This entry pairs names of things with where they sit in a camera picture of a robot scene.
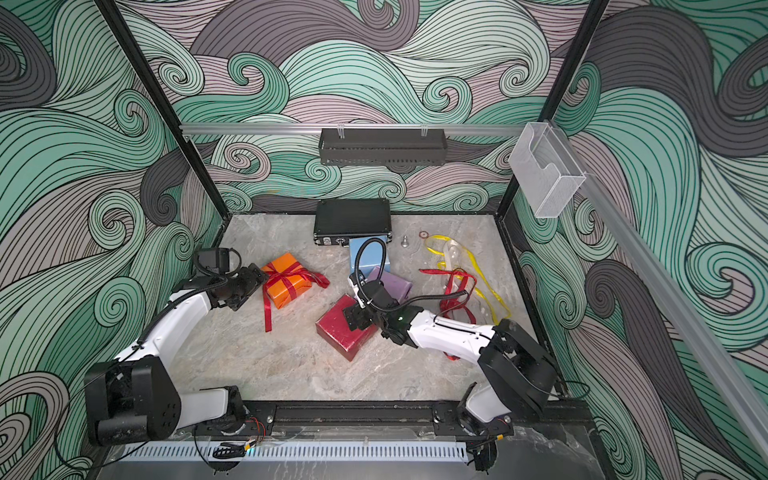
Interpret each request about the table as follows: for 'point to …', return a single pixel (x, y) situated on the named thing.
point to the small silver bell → (405, 243)
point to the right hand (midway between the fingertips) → (353, 305)
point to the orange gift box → (276, 289)
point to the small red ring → (424, 234)
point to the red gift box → (334, 328)
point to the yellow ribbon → (442, 265)
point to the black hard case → (339, 220)
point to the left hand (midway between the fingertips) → (259, 280)
